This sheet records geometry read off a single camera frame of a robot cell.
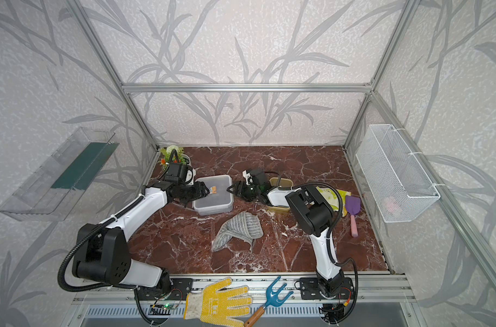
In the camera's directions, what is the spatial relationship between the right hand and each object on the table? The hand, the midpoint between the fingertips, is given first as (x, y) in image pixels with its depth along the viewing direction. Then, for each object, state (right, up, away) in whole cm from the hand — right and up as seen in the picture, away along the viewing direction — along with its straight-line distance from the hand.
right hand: (230, 191), depth 94 cm
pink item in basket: (+62, -3, -21) cm, 66 cm away
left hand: (-10, 0, -6) cm, 12 cm away
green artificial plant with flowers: (-33, +18, +6) cm, 38 cm away
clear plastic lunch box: (-6, -5, +2) cm, 8 cm away
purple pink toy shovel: (+58, -7, 0) cm, 58 cm away
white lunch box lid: (+20, +1, -25) cm, 32 cm away
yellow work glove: (-1, -37, -25) cm, 45 cm away
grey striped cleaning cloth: (+8, -13, -12) cm, 19 cm away
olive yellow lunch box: (+26, +4, +2) cm, 26 cm away
